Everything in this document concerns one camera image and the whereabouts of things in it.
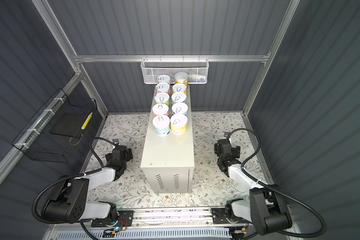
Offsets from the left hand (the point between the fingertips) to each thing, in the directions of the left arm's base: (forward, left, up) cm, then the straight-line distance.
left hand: (118, 152), depth 91 cm
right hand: (-3, -69, +5) cm, 69 cm away
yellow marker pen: (+7, +12, +21) cm, 25 cm away
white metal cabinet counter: (-22, -33, +28) cm, 48 cm away
